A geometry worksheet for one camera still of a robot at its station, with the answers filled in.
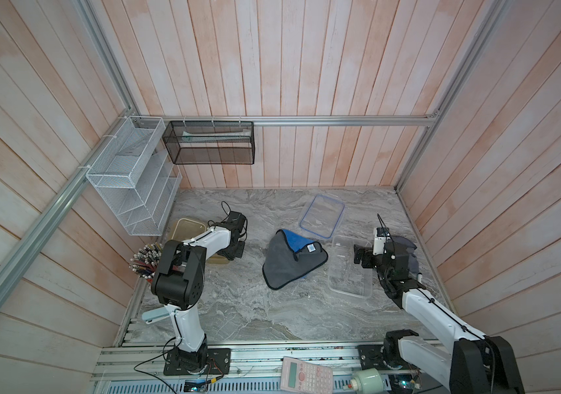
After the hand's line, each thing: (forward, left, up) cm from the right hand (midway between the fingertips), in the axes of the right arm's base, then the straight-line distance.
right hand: (368, 243), depth 88 cm
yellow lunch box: (+8, +71, -3) cm, 71 cm away
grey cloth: (-4, -18, -7) cm, 19 cm away
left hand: (0, +53, -9) cm, 53 cm away
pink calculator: (-41, +25, -9) cm, 49 cm away
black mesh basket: (+40, +63, +16) cm, 76 cm away
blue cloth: (-2, +28, -7) cm, 29 cm away
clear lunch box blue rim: (-9, +7, -10) cm, 15 cm away
